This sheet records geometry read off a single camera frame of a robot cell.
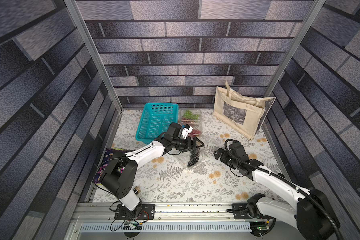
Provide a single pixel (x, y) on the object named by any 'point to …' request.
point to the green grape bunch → (188, 114)
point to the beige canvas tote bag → (244, 114)
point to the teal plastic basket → (156, 118)
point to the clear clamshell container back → (203, 158)
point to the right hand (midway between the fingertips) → (218, 154)
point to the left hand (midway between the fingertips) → (200, 146)
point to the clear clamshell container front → (182, 111)
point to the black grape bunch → (194, 156)
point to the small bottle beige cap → (136, 190)
